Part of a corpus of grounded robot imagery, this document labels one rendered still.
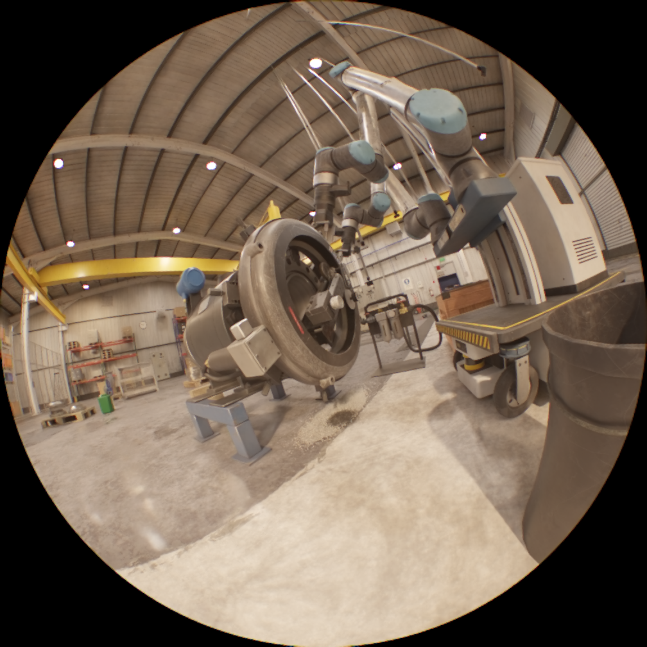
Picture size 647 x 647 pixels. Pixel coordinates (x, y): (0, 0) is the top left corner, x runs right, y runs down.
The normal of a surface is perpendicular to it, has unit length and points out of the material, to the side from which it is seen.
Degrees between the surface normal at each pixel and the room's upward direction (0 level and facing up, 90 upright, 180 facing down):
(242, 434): 90
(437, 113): 95
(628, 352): 90
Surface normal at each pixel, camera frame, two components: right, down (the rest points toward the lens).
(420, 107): -0.63, 0.23
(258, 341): 0.83, -0.25
